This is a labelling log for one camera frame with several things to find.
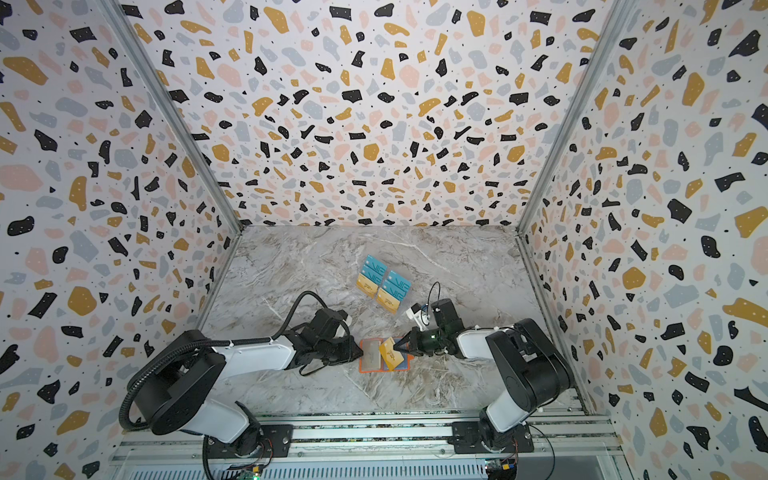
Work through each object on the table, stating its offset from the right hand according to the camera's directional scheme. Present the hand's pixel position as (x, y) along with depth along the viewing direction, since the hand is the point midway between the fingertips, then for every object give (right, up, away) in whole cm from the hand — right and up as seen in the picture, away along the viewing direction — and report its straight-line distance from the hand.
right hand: (395, 344), depth 85 cm
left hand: (-8, -2, +1) cm, 8 cm away
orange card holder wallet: (-3, -7, 0) cm, 8 cm away
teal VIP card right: (-1, +14, +10) cm, 17 cm away
